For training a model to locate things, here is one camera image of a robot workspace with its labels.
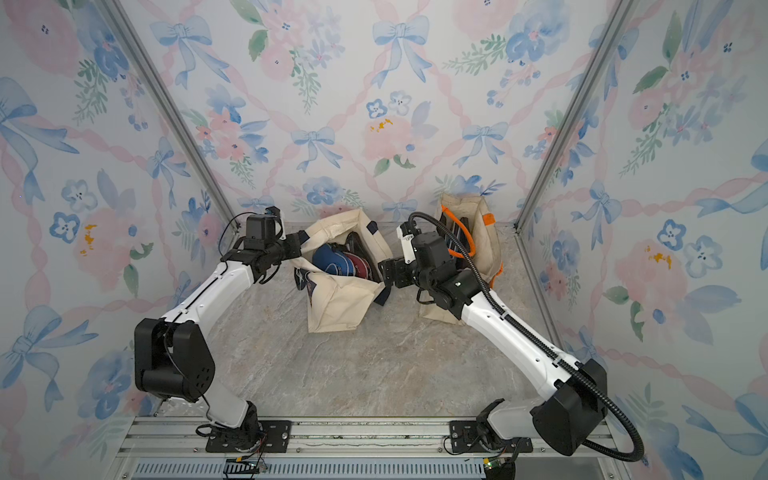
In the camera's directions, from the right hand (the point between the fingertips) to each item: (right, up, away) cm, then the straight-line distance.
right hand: (387, 247), depth 78 cm
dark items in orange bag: (+23, +5, +14) cm, 28 cm away
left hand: (-26, +3, +11) cm, 29 cm away
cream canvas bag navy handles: (-14, -15, +5) cm, 21 cm away
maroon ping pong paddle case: (-9, -5, +12) cm, 16 cm away
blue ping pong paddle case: (-20, -3, +19) cm, 28 cm away
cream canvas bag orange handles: (+28, +10, +20) cm, 36 cm away
